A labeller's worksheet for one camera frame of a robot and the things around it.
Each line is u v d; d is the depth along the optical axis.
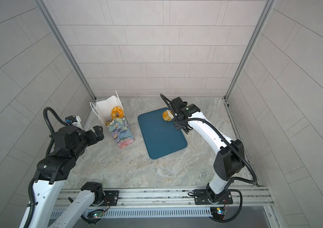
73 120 0.55
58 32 0.80
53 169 0.41
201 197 0.71
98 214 0.64
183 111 0.57
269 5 0.71
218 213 0.68
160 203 0.71
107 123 0.88
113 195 0.72
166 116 1.00
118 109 0.86
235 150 0.42
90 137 0.57
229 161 0.43
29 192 0.38
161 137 0.94
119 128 0.78
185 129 0.74
